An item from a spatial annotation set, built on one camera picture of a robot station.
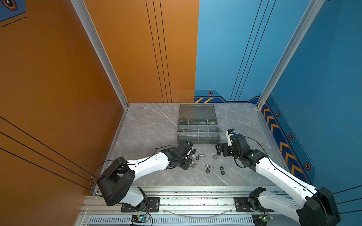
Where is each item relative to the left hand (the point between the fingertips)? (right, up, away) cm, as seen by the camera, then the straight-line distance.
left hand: (187, 160), depth 86 cm
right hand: (+20, +9, -2) cm, 22 cm away
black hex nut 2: (+21, -5, 0) cm, 21 cm away
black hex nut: (+12, -6, -1) cm, 14 cm away
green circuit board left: (-24, -25, -15) cm, 38 cm away
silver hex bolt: (+10, +2, +5) cm, 11 cm away
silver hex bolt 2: (+17, +1, +3) cm, 18 cm away
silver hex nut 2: (+15, -4, 0) cm, 15 cm away
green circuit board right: (+37, -25, -15) cm, 47 cm away
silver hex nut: (+12, -4, +1) cm, 13 cm away
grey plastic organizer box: (+7, +22, +16) cm, 28 cm away
